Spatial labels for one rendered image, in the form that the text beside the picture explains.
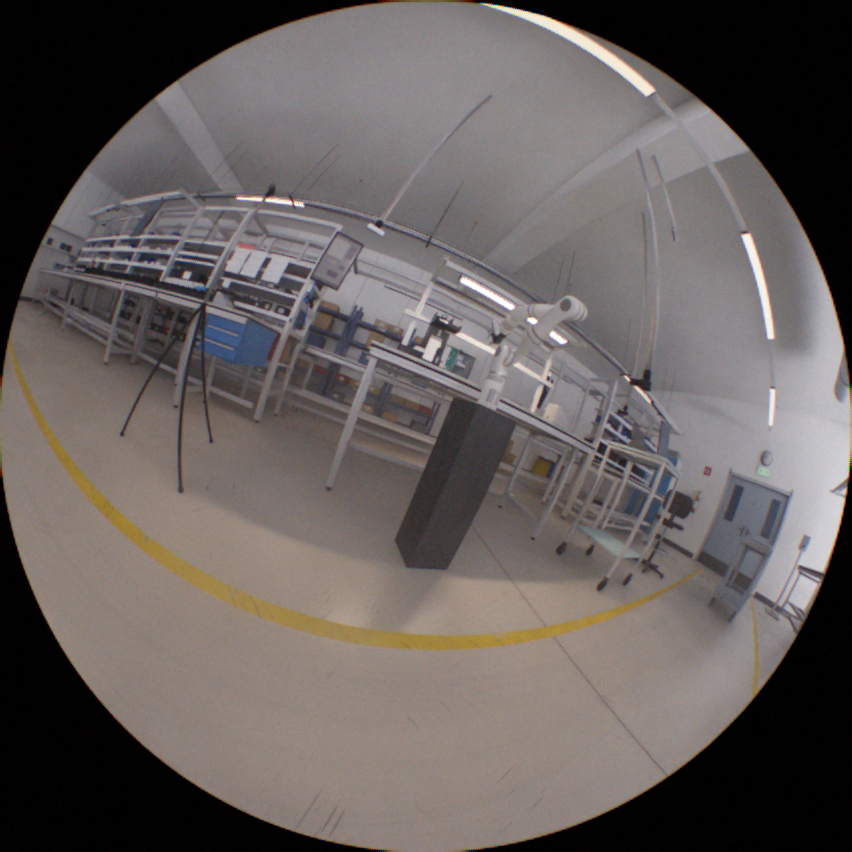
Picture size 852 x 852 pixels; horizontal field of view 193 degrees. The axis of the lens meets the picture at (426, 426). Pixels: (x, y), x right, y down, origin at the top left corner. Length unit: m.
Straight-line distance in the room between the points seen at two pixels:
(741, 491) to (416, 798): 7.02
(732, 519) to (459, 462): 6.66
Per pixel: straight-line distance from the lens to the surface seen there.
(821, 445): 7.57
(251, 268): 3.00
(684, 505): 3.48
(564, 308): 1.05
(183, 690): 0.82
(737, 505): 7.10
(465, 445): 1.07
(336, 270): 2.45
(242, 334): 2.08
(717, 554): 7.08
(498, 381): 1.20
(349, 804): 0.78
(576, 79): 3.07
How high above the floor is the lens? 0.77
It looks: 5 degrees down
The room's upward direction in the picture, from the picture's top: 22 degrees clockwise
